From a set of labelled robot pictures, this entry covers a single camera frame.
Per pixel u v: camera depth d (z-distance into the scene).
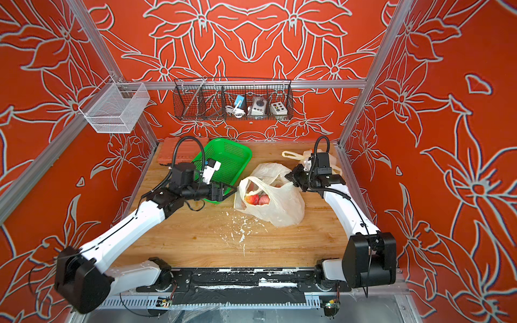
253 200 0.89
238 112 0.86
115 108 0.90
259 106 0.91
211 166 0.68
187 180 0.60
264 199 0.89
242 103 0.86
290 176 0.76
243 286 0.73
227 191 0.68
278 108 0.95
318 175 0.63
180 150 1.12
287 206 0.79
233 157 1.10
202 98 0.98
